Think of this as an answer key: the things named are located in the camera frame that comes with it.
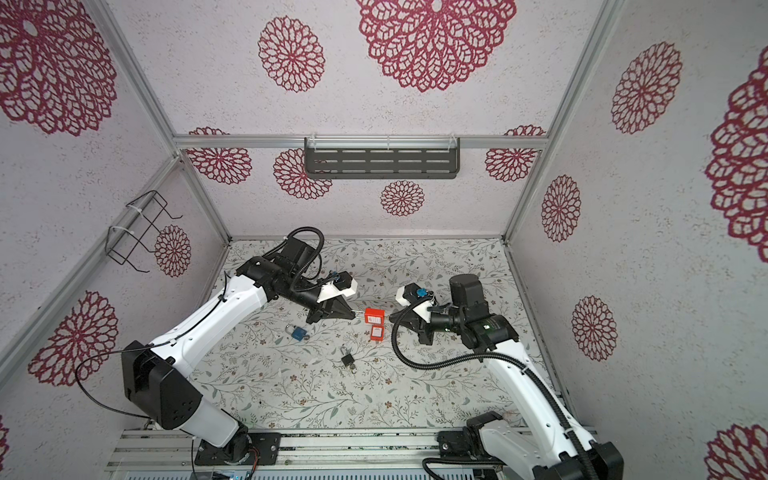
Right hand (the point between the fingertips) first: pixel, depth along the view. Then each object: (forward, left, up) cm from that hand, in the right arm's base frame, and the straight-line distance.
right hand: (396, 311), depth 71 cm
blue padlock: (+6, +31, -24) cm, 40 cm away
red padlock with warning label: (-2, +5, +1) cm, 5 cm away
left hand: (0, +12, -3) cm, 12 cm away
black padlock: (-1, +15, -25) cm, 29 cm away
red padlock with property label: (+6, +6, -23) cm, 24 cm away
